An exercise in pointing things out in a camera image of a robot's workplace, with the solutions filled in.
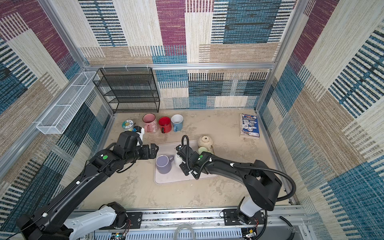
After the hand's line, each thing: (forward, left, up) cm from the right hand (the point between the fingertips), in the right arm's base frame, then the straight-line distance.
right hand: (187, 166), depth 84 cm
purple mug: (+1, +13, +2) cm, 13 cm away
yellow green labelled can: (+30, +40, +1) cm, 50 cm away
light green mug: (+8, -8, +4) cm, 12 cm away
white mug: (+1, +5, +6) cm, 8 cm away
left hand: (+4, +17, +16) cm, 24 cm away
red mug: (+33, +16, -3) cm, 37 cm away
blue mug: (+33, +7, +1) cm, 34 cm away
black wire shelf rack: (+56, +42, +11) cm, 70 cm away
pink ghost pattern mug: (+29, +24, +2) cm, 38 cm away
